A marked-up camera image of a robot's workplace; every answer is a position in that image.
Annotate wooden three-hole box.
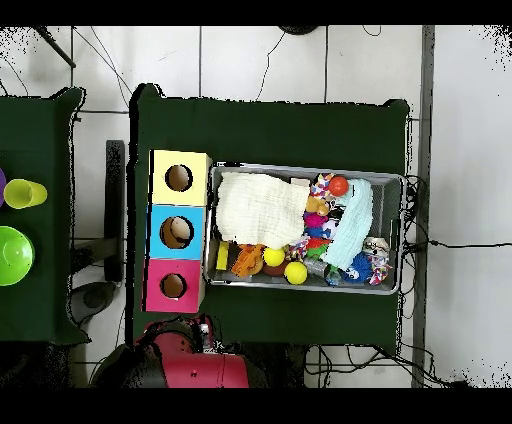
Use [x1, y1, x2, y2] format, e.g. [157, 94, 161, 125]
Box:
[141, 149, 213, 314]

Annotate metal mesh bin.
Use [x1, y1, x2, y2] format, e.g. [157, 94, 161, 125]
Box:
[202, 161, 408, 296]

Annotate cream muslin cloth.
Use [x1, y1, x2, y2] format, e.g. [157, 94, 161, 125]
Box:
[214, 171, 311, 251]

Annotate plain yellow ball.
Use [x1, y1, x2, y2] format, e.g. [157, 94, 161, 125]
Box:
[262, 246, 286, 268]

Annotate orange plastic toy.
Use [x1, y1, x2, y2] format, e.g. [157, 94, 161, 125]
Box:
[230, 243, 265, 278]

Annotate yellow block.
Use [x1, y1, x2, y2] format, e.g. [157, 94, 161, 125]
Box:
[215, 240, 230, 271]

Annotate brown plush toy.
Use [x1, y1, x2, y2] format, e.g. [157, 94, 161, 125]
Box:
[305, 195, 331, 217]

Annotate yellow ball with seam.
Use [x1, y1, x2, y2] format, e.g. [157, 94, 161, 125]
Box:
[284, 261, 309, 286]

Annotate dark green table cloth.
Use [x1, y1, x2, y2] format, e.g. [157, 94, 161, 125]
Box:
[125, 82, 411, 355]

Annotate orange ball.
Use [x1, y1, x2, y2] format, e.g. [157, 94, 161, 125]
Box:
[328, 175, 350, 198]

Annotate mint green muslin cloth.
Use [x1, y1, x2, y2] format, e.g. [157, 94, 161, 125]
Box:
[321, 177, 374, 271]

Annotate black flat panel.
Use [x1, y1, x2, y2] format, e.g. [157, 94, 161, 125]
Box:
[104, 139, 126, 283]

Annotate grey round base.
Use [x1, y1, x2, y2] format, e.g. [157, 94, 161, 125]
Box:
[67, 280, 118, 325]

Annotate black round object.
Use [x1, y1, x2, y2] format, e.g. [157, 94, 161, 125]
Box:
[277, 25, 321, 36]

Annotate yellow-green plastic cup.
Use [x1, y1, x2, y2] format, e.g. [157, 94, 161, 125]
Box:
[3, 178, 49, 210]

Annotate dark green side-table cloth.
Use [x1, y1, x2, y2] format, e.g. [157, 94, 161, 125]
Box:
[0, 86, 90, 346]

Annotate bright green plastic bowl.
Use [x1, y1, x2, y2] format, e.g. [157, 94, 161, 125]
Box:
[0, 225, 36, 287]

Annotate black tripod leg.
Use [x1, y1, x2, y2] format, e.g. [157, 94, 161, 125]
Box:
[34, 25, 77, 69]

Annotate black power cable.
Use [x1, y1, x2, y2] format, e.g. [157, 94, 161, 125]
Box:
[401, 237, 512, 251]

